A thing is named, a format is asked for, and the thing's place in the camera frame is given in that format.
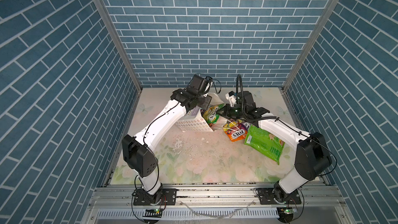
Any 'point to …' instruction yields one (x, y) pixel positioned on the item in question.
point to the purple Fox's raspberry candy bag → (244, 125)
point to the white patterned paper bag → (193, 120)
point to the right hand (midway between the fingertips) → (214, 110)
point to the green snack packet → (266, 144)
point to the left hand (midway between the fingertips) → (206, 98)
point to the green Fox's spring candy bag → (211, 114)
